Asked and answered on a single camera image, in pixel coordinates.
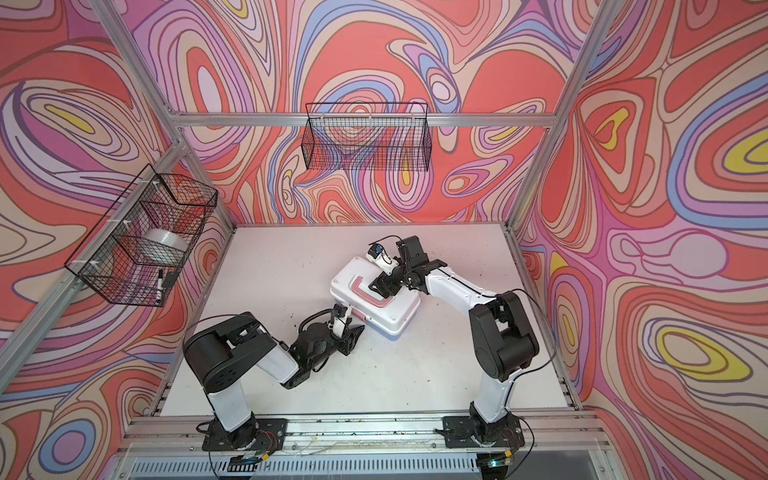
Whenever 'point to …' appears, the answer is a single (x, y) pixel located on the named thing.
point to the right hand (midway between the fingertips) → (383, 284)
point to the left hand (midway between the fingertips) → (362, 323)
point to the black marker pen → (160, 288)
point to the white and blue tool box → (388, 315)
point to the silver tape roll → (168, 238)
